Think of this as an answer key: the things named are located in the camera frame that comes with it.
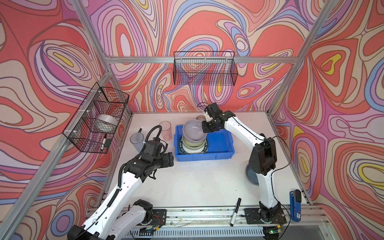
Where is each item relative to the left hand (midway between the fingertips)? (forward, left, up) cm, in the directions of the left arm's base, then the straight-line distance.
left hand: (168, 157), depth 78 cm
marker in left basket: (+3, +31, +10) cm, 33 cm away
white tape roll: (+9, +29, +17) cm, 35 cm away
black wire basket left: (+9, +36, +14) cm, 39 cm away
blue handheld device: (-19, -65, -12) cm, 69 cm away
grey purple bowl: (+18, -13, -1) cm, 22 cm away
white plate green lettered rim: (+10, -12, -12) cm, 20 cm away
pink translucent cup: (+21, +4, -3) cm, 21 cm away
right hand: (+19, -21, -3) cm, 28 cm away
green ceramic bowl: (+12, -14, -7) cm, 20 cm away
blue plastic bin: (+15, -31, -14) cm, 37 cm away
